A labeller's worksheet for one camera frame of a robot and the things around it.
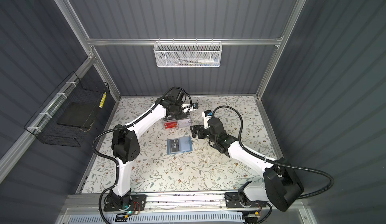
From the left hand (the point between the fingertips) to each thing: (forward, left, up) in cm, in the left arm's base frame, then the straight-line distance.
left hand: (184, 110), depth 93 cm
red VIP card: (-3, +10, -11) cm, 15 cm away
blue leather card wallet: (-16, +3, -15) cm, 22 cm away
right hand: (-14, -8, +2) cm, 16 cm away
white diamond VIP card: (-1, +1, -12) cm, 13 cm away
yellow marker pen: (-1, +45, +11) cm, 47 cm away
